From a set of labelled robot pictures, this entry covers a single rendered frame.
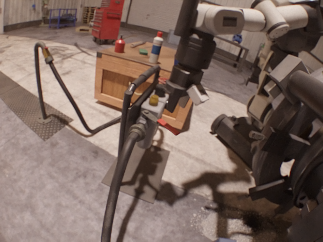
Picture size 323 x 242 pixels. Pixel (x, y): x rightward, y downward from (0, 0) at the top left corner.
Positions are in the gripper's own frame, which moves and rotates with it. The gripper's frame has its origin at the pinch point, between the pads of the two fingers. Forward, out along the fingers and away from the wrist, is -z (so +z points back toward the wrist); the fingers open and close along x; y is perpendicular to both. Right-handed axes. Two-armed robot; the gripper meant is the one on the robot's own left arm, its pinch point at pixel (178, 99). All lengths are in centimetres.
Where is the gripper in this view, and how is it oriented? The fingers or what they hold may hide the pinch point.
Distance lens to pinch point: 44.0
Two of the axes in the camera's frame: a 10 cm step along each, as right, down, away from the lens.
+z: 2.4, -7.9, -5.7
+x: -6.6, 2.9, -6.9
